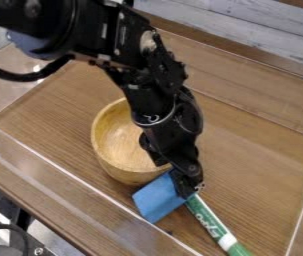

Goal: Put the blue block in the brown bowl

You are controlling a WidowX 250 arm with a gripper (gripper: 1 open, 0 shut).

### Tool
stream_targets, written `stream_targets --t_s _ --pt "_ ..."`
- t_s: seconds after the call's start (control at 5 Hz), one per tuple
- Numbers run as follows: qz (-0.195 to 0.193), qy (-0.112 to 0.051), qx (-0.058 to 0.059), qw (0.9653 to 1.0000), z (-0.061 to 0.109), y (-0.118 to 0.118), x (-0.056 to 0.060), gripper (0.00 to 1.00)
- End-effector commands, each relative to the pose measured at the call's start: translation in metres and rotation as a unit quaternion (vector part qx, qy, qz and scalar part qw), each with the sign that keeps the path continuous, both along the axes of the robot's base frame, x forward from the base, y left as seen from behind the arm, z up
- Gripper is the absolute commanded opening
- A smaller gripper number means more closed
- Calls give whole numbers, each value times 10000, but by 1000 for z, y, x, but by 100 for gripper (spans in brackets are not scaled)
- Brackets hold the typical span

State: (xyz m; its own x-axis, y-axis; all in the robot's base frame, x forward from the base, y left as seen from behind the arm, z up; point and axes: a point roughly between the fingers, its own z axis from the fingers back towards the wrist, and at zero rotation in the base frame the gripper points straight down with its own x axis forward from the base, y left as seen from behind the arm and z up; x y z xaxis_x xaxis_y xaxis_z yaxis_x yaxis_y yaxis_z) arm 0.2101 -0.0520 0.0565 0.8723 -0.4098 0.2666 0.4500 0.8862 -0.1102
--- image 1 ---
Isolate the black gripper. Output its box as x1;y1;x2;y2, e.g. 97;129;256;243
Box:
131;88;203;199

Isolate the blue foam block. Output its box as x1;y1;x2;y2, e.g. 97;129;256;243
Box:
132;173;186;223

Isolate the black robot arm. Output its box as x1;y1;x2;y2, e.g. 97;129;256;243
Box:
0;0;203;198

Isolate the brown wooden bowl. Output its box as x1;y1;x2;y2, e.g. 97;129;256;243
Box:
91;98;169;186

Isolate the green white marker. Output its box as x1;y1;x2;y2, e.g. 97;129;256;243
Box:
186;194;254;256

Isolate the clear acrylic tray wall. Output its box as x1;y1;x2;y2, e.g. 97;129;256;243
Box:
0;126;202;256

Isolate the black cable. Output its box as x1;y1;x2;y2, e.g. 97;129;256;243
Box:
0;54;75;83

